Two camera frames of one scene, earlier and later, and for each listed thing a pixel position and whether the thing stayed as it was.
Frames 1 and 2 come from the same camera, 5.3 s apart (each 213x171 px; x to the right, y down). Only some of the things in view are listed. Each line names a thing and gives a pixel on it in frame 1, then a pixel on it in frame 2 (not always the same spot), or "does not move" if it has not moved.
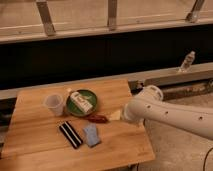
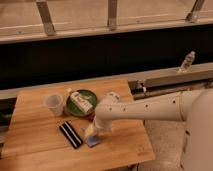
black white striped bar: [70, 134] does not move
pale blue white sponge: [92, 136] does not move
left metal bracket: [45, 14] does not move
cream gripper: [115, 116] → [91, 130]
